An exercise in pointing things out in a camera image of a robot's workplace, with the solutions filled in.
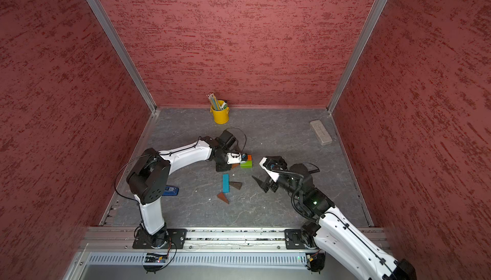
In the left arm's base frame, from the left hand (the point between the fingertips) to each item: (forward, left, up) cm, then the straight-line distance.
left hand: (226, 165), depth 92 cm
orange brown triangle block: (-3, -5, +5) cm, 7 cm away
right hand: (-9, -17, +15) cm, 24 cm away
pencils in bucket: (+34, +9, +10) cm, 37 cm away
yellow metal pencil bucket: (+31, +6, +1) cm, 32 cm away
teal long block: (-8, -1, -2) cm, 8 cm away
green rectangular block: (0, -11, +1) cm, 11 cm away
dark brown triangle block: (-9, -6, -1) cm, 11 cm away
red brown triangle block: (-14, +1, -3) cm, 15 cm away
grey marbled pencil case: (+22, -53, -1) cm, 57 cm away
